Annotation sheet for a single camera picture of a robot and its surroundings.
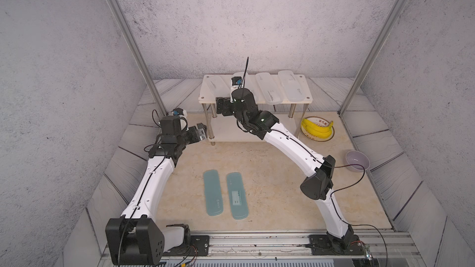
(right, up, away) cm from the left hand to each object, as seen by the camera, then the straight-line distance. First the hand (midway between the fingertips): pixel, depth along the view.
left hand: (200, 128), depth 81 cm
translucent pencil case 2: (+40, +19, +4) cm, 44 cm away
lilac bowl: (+75, -15, +14) cm, 77 cm away
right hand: (+11, +12, -5) cm, 17 cm away
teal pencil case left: (+4, -30, +6) cm, 31 cm away
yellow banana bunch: (+61, -2, +24) cm, 66 cm away
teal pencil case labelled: (+16, -31, +5) cm, 35 cm away
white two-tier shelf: (+6, 0, +25) cm, 26 cm away
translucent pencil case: (+30, +17, +2) cm, 35 cm away
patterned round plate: (+66, +4, +34) cm, 74 cm away
